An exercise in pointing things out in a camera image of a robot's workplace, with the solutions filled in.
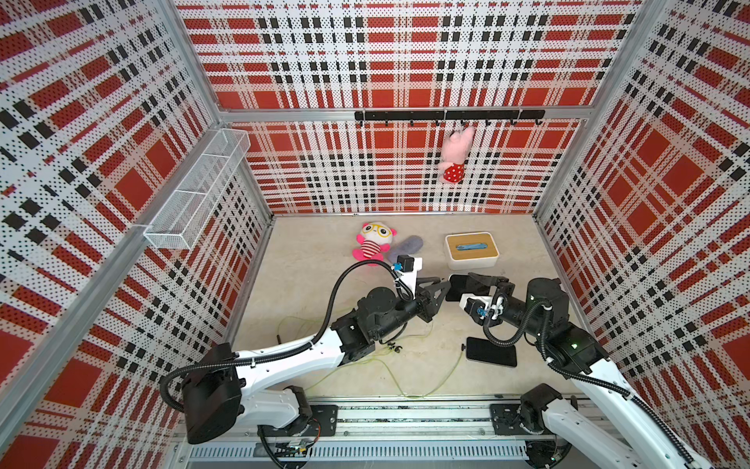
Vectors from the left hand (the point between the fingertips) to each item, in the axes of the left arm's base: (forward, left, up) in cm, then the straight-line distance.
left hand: (447, 281), depth 68 cm
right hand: (+2, -8, -4) cm, 9 cm away
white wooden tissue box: (+29, -17, -26) cm, 43 cm away
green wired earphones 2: (-5, +14, -28) cm, 31 cm away
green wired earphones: (-13, +12, -29) cm, 34 cm away
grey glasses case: (+31, +8, -26) cm, 41 cm away
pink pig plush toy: (+46, -7, +3) cm, 47 cm away
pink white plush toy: (+31, +20, -22) cm, 43 cm away
